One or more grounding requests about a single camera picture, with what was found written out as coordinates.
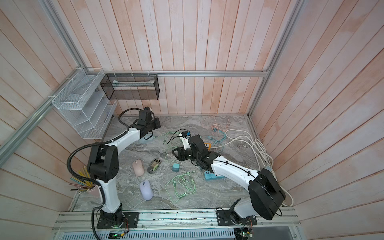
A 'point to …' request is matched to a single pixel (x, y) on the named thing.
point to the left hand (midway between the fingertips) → (160, 123)
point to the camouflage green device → (154, 166)
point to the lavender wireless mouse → (147, 192)
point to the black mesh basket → (131, 87)
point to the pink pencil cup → (91, 197)
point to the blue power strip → (209, 175)
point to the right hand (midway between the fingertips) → (174, 150)
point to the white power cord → (261, 153)
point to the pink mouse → (138, 167)
